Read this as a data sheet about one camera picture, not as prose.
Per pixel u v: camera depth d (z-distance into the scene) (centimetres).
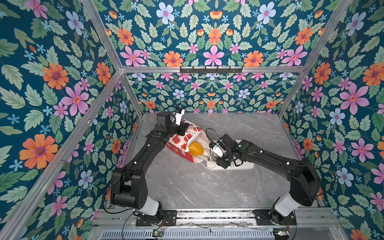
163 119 65
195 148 92
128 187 42
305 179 44
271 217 66
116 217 75
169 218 73
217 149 75
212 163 85
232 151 62
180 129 75
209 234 77
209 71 93
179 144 86
